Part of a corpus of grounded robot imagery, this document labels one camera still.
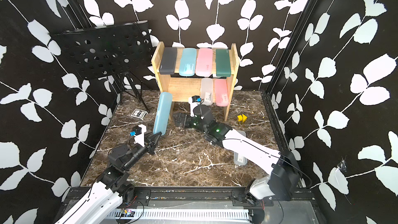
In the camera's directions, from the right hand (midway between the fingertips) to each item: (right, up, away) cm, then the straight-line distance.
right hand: (177, 113), depth 72 cm
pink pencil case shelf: (+23, +11, +18) cm, 31 cm away
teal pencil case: (-7, 0, -1) cm, 7 cm away
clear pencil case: (+14, +12, +17) cm, 26 cm away
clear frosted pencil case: (+33, -27, +13) cm, 45 cm away
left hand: (-8, -9, +1) cm, 12 cm away
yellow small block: (+37, -5, +31) cm, 48 cm away
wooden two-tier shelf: (-1, +14, +21) cm, 26 cm away
